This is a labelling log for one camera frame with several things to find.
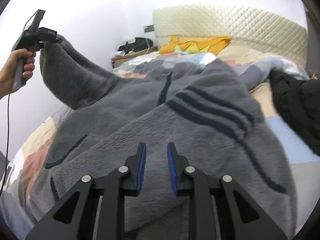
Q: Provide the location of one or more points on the black bag on nightstand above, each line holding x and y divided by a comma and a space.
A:
140, 44

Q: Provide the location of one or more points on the yellow orange pillow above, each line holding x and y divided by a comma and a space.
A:
211, 45

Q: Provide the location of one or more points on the cardboard box nightstand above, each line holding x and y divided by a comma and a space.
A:
118, 60

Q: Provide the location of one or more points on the patchwork pastel duvet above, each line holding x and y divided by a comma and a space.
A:
225, 62

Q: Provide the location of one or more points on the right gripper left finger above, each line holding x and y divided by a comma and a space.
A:
94, 207

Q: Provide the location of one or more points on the white cylinder on nightstand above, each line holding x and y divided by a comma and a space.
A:
120, 53

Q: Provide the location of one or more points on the white charger on bag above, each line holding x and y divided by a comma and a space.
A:
131, 40

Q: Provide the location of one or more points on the black garment on bed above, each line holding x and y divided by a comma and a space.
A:
297, 102

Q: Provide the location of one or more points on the grey wall socket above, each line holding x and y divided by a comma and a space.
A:
148, 28

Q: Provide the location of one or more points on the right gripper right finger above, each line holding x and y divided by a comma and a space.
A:
219, 208

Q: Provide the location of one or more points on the grey fleece zip jacket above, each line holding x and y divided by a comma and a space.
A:
162, 134

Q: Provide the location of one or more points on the cream quilted headboard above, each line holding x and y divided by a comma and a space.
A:
255, 28

